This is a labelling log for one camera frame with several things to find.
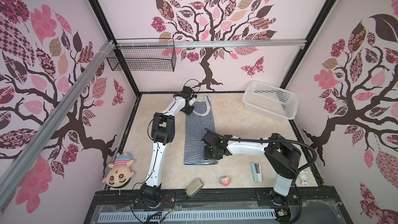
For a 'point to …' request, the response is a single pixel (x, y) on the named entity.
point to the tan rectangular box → (193, 188)
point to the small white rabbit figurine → (303, 177)
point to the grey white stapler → (256, 171)
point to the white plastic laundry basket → (270, 101)
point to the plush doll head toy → (119, 173)
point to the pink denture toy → (225, 181)
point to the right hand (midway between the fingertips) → (204, 155)
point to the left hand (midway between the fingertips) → (185, 111)
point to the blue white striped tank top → (197, 123)
